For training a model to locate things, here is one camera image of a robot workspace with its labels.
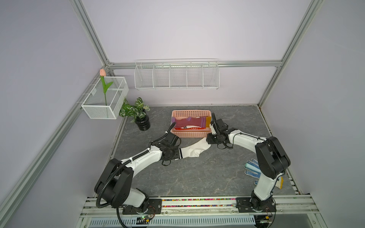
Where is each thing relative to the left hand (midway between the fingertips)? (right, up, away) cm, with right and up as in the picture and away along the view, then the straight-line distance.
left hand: (176, 155), depth 87 cm
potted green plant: (-23, +27, -2) cm, 36 cm away
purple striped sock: (+17, +21, +17) cm, 31 cm away
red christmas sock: (+9, +16, +18) cm, 25 cm away
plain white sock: (+12, +2, +7) cm, 14 cm away
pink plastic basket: (+10, +12, +9) cm, 19 cm away
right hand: (+22, +9, +9) cm, 25 cm away
